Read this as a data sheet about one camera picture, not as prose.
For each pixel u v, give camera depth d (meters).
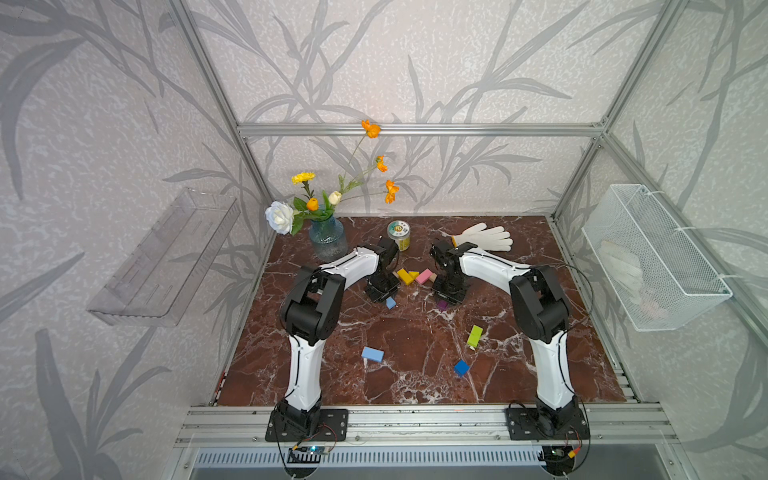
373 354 0.85
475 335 0.89
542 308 0.55
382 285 0.83
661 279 0.61
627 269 0.77
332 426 0.73
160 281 0.68
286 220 0.75
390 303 0.94
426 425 0.75
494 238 1.12
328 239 0.99
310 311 0.55
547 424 0.64
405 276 1.02
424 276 1.02
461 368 0.83
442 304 0.91
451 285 0.83
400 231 1.05
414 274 1.02
